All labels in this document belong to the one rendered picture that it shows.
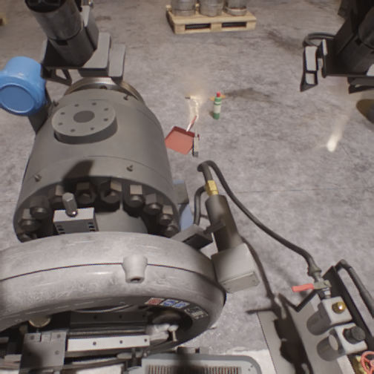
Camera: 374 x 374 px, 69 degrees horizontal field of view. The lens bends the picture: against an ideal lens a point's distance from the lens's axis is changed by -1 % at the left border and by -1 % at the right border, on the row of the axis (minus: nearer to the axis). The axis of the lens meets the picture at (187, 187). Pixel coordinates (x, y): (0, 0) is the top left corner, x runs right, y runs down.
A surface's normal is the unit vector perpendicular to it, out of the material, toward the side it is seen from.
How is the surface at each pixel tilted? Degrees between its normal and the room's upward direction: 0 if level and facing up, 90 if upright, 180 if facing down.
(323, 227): 0
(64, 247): 2
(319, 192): 0
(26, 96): 90
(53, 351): 25
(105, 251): 15
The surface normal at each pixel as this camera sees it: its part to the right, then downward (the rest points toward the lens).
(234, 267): -0.36, -0.57
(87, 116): 0.02, -0.66
